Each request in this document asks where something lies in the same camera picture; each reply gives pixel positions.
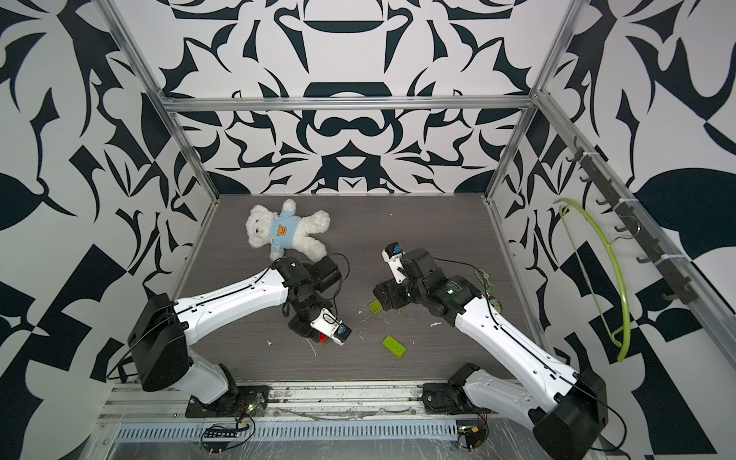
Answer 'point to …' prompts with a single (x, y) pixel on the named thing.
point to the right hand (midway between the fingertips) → (387, 281)
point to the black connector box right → (471, 436)
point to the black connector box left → (218, 431)
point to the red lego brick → (323, 338)
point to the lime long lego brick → (393, 345)
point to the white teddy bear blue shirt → (286, 230)
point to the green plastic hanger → (620, 335)
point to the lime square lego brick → (376, 307)
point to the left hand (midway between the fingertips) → (321, 318)
